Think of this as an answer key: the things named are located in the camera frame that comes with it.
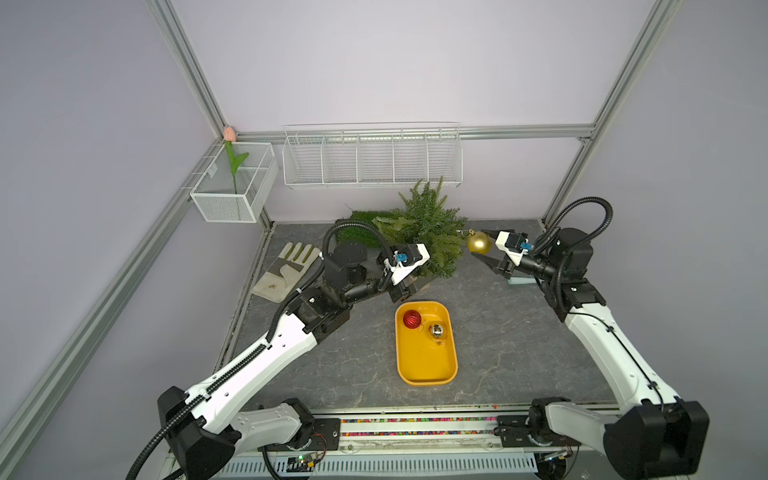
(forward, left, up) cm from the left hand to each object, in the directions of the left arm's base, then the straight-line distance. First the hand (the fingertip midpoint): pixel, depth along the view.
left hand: (427, 262), depth 63 cm
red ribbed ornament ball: (+3, +2, -32) cm, 32 cm away
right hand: (+9, -14, -3) cm, 17 cm away
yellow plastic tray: (-3, -2, -36) cm, 37 cm away
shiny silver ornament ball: (-2, -5, -32) cm, 33 cm away
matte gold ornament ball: (+6, -13, -2) cm, 15 cm away
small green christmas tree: (+18, -3, -5) cm, 18 cm away
